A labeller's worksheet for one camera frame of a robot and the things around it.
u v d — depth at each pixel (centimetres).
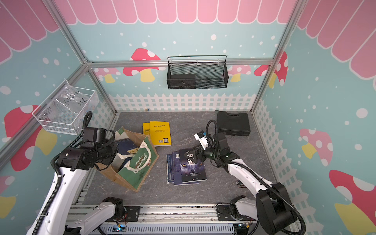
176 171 85
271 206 41
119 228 73
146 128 106
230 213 74
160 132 105
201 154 69
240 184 83
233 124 107
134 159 70
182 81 87
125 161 67
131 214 75
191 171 85
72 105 71
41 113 62
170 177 85
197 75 93
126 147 77
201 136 71
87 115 52
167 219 73
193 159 70
